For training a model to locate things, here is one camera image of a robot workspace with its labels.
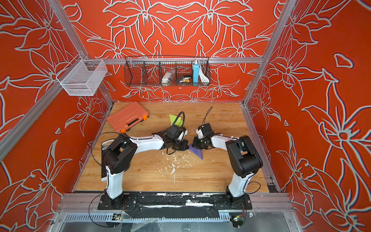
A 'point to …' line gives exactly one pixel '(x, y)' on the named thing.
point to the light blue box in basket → (195, 81)
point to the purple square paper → (198, 152)
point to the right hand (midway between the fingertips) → (189, 145)
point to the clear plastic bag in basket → (168, 77)
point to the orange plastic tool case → (127, 117)
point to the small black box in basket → (183, 79)
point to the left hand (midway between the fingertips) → (190, 146)
